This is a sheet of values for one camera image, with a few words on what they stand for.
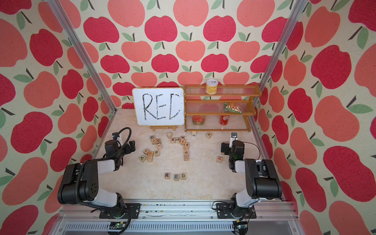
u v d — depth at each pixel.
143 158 0.91
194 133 1.04
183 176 0.84
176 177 0.83
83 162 0.87
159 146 0.96
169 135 1.04
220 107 1.24
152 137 1.01
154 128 1.05
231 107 0.95
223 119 1.04
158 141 0.98
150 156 0.93
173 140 0.99
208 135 1.03
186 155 0.94
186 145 0.98
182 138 1.01
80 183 0.45
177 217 0.73
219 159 0.91
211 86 0.87
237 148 0.73
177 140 0.98
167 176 0.84
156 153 0.93
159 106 0.98
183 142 0.98
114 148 0.74
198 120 1.08
